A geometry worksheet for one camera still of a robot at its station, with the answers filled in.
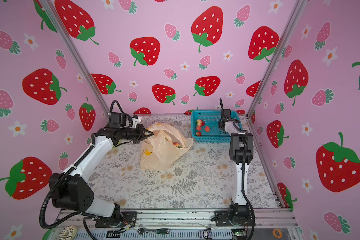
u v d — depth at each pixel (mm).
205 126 1145
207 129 1078
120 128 645
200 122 1108
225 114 904
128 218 747
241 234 701
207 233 675
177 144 978
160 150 803
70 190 422
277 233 701
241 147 636
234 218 671
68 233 687
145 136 745
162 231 702
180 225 730
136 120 767
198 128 1095
